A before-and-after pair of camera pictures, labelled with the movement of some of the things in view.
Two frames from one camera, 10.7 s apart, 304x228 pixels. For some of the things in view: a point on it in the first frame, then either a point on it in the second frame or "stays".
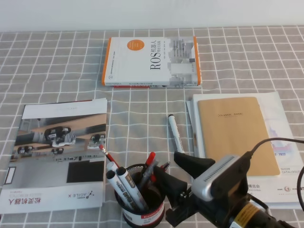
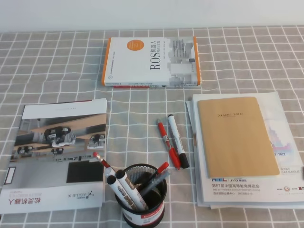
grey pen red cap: x=151 y=164 → x=161 y=173
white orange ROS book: x=152 y=61 stays
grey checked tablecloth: x=48 y=66 stays
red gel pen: x=165 y=166 → x=174 y=156
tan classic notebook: x=232 y=126 stays
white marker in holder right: x=132 y=189 stays
